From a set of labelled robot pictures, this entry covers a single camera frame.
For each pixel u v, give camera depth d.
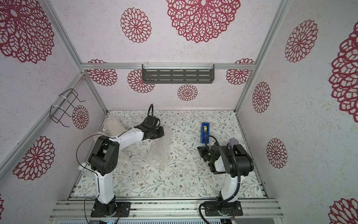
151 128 0.77
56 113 0.73
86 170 0.52
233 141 1.00
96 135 0.52
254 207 0.76
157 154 0.85
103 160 0.52
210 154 0.85
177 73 0.97
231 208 0.68
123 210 0.73
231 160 0.51
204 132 1.00
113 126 1.02
